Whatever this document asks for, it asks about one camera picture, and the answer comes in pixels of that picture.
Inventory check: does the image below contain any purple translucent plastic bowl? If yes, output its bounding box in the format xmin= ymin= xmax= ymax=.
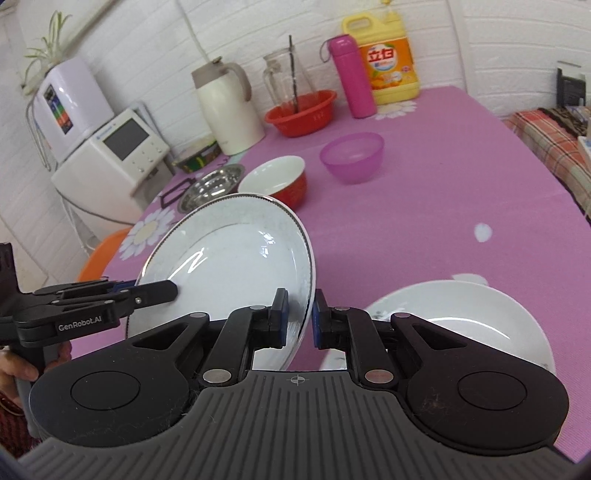
xmin=320 ymin=132 xmax=385 ymax=184

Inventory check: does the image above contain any patterned side table cloth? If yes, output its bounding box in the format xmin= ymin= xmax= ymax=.
xmin=503 ymin=108 xmax=590 ymax=220

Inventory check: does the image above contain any stainless steel bowl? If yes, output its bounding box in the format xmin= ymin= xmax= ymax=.
xmin=177 ymin=163 xmax=245 ymax=214

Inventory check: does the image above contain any red white ceramic bowl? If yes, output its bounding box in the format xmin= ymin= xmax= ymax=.
xmin=238 ymin=155 xmax=308 ymax=210

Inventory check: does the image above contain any orange plastic stool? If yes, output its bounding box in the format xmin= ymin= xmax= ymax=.
xmin=77 ymin=228 xmax=130 ymax=282

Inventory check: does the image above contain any green instant noodle bowl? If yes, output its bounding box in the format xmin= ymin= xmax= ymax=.
xmin=172 ymin=136 xmax=221 ymax=173

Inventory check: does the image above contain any white thermos jug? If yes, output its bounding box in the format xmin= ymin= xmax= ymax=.
xmin=191 ymin=57 xmax=266 ymax=156

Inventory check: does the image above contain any red plastic basket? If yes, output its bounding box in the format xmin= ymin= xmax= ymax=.
xmin=264 ymin=90 xmax=338 ymax=138

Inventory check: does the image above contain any black stirring stick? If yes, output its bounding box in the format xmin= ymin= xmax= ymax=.
xmin=288 ymin=35 xmax=300 ymax=114

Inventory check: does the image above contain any white purifier with panel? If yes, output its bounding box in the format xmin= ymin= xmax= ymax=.
xmin=33 ymin=57 xmax=114 ymax=163

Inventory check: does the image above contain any glass pitcher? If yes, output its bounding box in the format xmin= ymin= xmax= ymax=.
xmin=263 ymin=47 xmax=318 ymax=106

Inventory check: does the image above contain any yellow detergent bottle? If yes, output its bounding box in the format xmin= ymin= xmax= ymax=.
xmin=342 ymin=1 xmax=421 ymax=105

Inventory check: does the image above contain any potted green plant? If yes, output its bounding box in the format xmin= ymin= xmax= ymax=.
xmin=21 ymin=10 xmax=71 ymax=95

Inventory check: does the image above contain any white plate dark rim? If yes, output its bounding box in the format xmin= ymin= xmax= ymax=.
xmin=126 ymin=193 xmax=317 ymax=370

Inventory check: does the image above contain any pink thermos bottle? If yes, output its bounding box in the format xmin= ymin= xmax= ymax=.
xmin=325 ymin=34 xmax=377 ymax=119

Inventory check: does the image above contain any white water dispenser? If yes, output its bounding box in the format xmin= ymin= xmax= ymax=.
xmin=51 ymin=109 xmax=173 ymax=241

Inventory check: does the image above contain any purple floral tablecloth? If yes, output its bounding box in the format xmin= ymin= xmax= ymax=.
xmin=68 ymin=85 xmax=591 ymax=464

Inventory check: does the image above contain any left hand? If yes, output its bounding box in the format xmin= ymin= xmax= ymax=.
xmin=0 ymin=340 xmax=74 ymax=409

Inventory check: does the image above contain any black box on sidetable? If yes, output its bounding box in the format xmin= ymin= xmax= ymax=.
xmin=556 ymin=61 xmax=587 ymax=107

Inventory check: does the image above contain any white floral ceramic plate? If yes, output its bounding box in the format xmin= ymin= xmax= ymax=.
xmin=366 ymin=279 xmax=556 ymax=373

